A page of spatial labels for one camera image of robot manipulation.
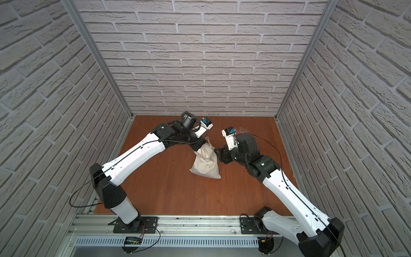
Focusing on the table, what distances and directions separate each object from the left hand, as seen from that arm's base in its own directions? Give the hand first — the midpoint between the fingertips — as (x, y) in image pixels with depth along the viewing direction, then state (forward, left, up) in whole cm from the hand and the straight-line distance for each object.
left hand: (204, 136), depth 76 cm
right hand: (-8, -5, 0) cm, 9 cm away
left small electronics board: (-39, +34, -29) cm, 59 cm away
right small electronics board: (-42, -28, -27) cm, 57 cm away
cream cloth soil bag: (-7, -1, -15) cm, 16 cm away
